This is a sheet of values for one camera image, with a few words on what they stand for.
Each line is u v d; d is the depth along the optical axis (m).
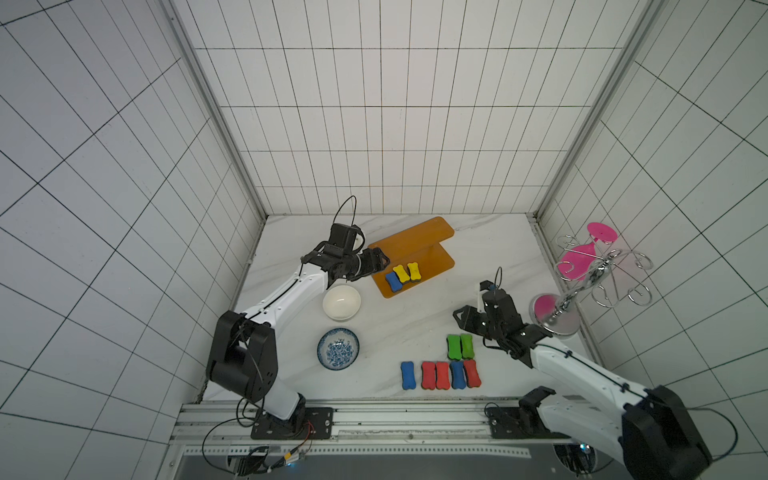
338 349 0.85
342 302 0.92
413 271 1.00
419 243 1.00
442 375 0.79
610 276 0.68
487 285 0.78
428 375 0.81
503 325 0.64
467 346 0.84
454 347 0.83
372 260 0.76
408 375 0.79
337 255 0.66
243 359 0.43
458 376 0.79
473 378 0.79
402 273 1.00
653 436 0.40
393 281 0.98
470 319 0.74
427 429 0.73
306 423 0.71
